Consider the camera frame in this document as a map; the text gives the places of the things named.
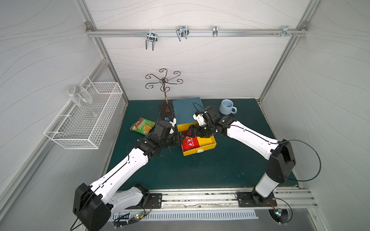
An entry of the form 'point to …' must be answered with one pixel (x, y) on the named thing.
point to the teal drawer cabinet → (184, 109)
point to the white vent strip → (184, 215)
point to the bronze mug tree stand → (165, 108)
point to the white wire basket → (84, 127)
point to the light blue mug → (226, 107)
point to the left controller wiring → (127, 219)
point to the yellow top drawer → (204, 143)
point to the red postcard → (190, 143)
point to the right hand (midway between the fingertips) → (190, 134)
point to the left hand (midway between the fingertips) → (183, 136)
